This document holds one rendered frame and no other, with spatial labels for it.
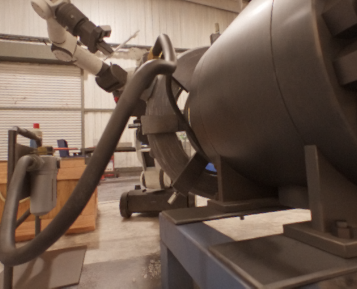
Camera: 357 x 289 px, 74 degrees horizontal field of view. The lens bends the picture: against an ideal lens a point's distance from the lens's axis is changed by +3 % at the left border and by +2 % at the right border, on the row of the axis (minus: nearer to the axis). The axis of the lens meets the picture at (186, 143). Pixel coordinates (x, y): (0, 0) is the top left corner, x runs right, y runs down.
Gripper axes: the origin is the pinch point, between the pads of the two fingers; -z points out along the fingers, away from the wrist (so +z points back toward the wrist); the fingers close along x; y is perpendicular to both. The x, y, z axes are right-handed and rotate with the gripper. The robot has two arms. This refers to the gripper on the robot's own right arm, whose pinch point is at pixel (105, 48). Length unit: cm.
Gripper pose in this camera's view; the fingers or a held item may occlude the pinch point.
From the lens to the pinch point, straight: 102.3
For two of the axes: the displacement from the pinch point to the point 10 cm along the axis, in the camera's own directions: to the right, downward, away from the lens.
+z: -7.5, -6.3, -2.0
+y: -4.7, 7.2, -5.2
